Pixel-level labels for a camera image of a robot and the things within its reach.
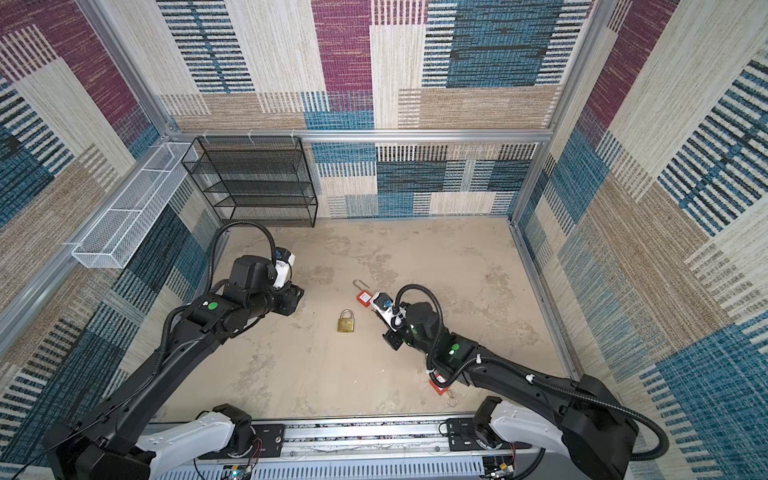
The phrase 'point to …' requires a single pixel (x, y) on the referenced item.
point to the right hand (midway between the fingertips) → (381, 315)
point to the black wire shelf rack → (255, 179)
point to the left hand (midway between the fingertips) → (296, 285)
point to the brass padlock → (346, 325)
